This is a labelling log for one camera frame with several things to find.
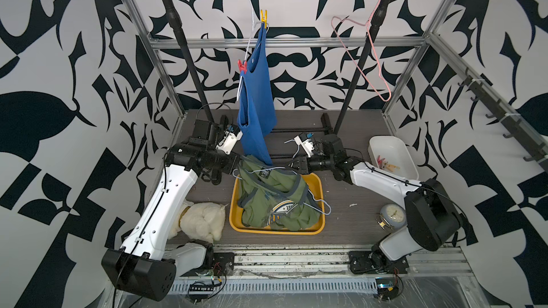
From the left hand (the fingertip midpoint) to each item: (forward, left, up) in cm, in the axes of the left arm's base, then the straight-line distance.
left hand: (233, 156), depth 75 cm
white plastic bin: (+14, -70, -23) cm, 75 cm away
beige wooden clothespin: (+6, -69, -23) cm, 73 cm away
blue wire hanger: (-1, -15, -7) cm, 17 cm away
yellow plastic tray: (-2, -31, -21) cm, 38 cm away
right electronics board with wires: (-38, -51, -24) cm, 68 cm away
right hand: (0, -19, -6) cm, 20 cm away
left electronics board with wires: (-36, +12, -27) cm, 47 cm away
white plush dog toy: (-17, +11, -12) cm, 24 cm away
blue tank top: (+8, -9, +10) cm, 15 cm away
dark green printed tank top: (-10, -14, -13) cm, 22 cm away
